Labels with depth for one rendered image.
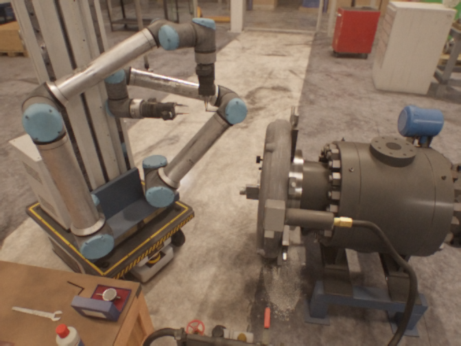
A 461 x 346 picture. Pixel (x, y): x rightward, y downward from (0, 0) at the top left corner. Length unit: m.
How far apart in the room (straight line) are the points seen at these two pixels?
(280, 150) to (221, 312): 1.01
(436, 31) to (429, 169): 3.75
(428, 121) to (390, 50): 3.42
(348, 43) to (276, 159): 5.53
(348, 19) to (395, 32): 1.72
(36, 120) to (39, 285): 0.81
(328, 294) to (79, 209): 1.27
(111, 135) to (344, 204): 1.26
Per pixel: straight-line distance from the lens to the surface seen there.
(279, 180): 1.35
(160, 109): 1.40
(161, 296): 2.01
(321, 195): 1.59
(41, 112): 1.18
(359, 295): 1.81
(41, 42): 1.51
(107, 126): 1.79
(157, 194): 1.66
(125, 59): 1.33
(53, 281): 1.66
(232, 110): 1.51
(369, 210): 1.53
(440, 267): 2.51
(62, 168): 1.28
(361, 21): 6.75
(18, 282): 1.74
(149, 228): 1.94
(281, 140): 1.44
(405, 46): 5.22
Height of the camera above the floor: 1.67
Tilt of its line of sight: 36 degrees down
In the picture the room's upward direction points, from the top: straight up
